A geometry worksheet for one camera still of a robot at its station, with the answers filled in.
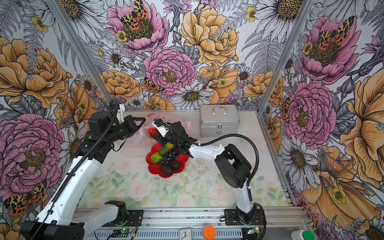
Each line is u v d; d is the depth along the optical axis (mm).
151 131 795
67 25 765
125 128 613
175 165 870
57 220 375
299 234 633
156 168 893
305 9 720
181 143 685
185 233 688
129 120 604
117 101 1187
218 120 962
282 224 749
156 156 891
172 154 919
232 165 512
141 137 701
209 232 635
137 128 635
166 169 853
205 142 601
